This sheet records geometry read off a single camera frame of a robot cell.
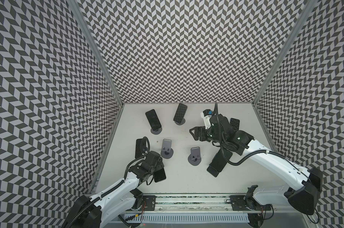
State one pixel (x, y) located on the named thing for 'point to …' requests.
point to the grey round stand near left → (167, 151)
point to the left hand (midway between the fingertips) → (157, 163)
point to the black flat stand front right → (213, 172)
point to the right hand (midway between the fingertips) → (196, 132)
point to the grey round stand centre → (194, 158)
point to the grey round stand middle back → (182, 122)
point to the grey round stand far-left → (156, 131)
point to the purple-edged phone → (153, 119)
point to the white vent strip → (189, 218)
